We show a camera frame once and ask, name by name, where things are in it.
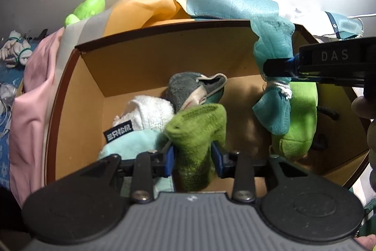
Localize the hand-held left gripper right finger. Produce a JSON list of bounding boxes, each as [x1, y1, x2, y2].
[[211, 141, 312, 204]]

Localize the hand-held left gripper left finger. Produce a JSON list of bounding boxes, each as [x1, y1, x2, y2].
[[75, 147, 177, 204]]

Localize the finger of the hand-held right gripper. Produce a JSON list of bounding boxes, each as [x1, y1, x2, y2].
[[263, 57, 302, 79]]

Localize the teal mesh cloth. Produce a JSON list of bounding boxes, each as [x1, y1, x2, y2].
[[250, 14, 296, 135]]

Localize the green knit sock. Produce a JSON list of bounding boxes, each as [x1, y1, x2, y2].
[[164, 103, 228, 192]]

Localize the mint cloth with black label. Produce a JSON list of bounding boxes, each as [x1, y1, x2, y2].
[[97, 129, 177, 199]]

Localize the white fluffy towel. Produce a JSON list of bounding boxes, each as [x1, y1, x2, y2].
[[112, 95, 175, 134]]

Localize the green plush toy black legs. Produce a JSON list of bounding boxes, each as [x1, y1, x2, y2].
[[270, 81, 340, 162]]

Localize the grey slipper sock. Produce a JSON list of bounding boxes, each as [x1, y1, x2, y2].
[[164, 72, 228, 113]]

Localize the brown cardboard box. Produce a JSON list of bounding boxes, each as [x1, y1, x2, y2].
[[44, 19, 371, 190]]

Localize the person's right hand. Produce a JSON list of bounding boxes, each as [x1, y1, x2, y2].
[[351, 96, 376, 148]]

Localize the orange blue grey colour-block cloth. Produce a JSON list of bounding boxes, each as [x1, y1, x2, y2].
[[44, 0, 279, 181]]

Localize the pink cloth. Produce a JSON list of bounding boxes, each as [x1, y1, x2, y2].
[[9, 28, 65, 207]]

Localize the blue floral towel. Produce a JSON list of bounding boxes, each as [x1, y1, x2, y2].
[[0, 66, 24, 190]]

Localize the light green plush toy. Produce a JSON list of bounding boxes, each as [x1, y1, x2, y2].
[[65, 0, 106, 27]]

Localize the white gloves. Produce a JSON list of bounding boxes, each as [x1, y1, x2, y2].
[[0, 30, 33, 68]]

